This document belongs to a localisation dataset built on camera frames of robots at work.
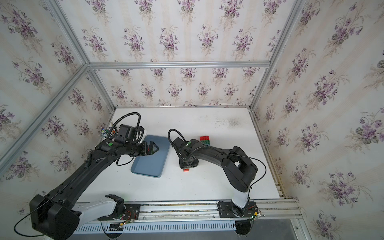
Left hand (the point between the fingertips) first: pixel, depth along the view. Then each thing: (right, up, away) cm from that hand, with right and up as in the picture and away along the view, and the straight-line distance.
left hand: (153, 150), depth 78 cm
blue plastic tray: (-3, -11, +11) cm, 16 cm away
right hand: (+18, -11, +8) cm, 23 cm away
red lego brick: (+29, +4, +21) cm, 36 cm away
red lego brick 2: (+17, -13, +8) cm, 23 cm away
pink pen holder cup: (-33, +9, +13) cm, 37 cm away
